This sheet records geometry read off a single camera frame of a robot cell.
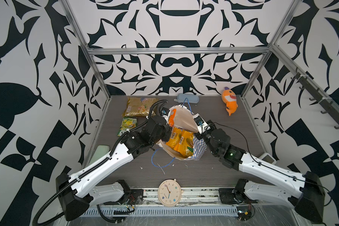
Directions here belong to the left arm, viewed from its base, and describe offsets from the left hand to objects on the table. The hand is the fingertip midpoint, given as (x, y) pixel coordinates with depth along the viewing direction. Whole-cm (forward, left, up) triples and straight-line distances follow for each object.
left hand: (166, 122), depth 72 cm
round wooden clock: (-27, 0, -24) cm, 36 cm away
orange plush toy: (+35, -49, -20) cm, 63 cm away
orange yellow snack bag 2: (-5, -11, -18) cm, 21 cm away
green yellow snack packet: (+16, +27, -23) cm, 39 cm away
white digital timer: (-12, -59, -23) cm, 64 cm away
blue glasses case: (+40, -19, -25) cm, 51 cm away
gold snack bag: (+28, +19, -20) cm, 39 cm away
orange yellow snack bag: (+3, -6, -19) cm, 20 cm away
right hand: (+2, -16, +2) cm, 16 cm away
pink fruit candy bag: (+3, -3, 0) cm, 4 cm away
